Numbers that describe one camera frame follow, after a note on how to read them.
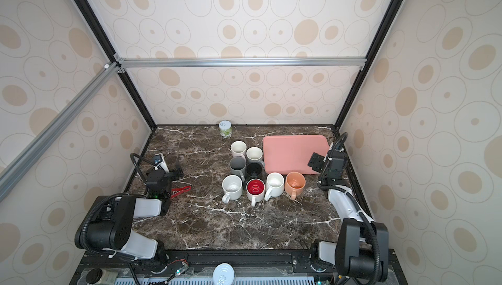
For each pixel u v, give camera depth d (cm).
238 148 102
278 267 73
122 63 90
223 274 66
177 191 92
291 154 113
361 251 42
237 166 91
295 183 92
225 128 113
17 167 52
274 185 86
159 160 77
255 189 92
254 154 98
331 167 66
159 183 69
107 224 45
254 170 95
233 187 92
